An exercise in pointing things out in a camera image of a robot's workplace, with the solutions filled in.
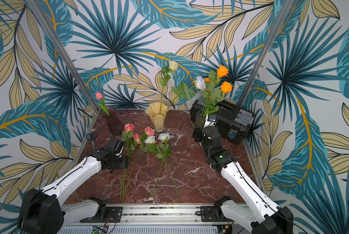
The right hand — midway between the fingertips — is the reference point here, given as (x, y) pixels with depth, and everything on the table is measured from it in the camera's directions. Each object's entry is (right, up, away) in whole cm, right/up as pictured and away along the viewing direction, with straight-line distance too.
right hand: (202, 125), depth 75 cm
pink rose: (-40, -9, +22) cm, 46 cm away
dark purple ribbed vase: (-54, +1, +23) cm, 59 cm away
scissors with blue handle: (-73, -8, +28) cm, 78 cm away
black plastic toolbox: (+23, +2, +15) cm, 27 cm away
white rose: (-29, -14, +20) cm, 38 cm away
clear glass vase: (+3, +4, +23) cm, 24 cm away
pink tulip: (-59, +18, +10) cm, 62 cm away
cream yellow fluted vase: (-26, +9, +20) cm, 34 cm away
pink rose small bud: (-32, -4, +26) cm, 42 cm away
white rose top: (-9, +19, +6) cm, 22 cm away
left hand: (-44, -23, +8) cm, 50 cm away
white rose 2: (-20, -18, +20) cm, 33 cm away
